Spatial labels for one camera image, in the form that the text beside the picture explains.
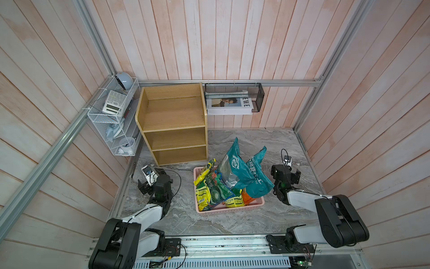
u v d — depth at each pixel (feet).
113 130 2.59
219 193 2.40
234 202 2.57
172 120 2.68
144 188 2.40
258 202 2.76
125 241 1.38
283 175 2.30
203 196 2.54
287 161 2.51
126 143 2.95
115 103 2.50
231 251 2.40
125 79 2.67
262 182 2.30
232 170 2.44
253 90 3.16
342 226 1.43
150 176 2.30
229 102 3.12
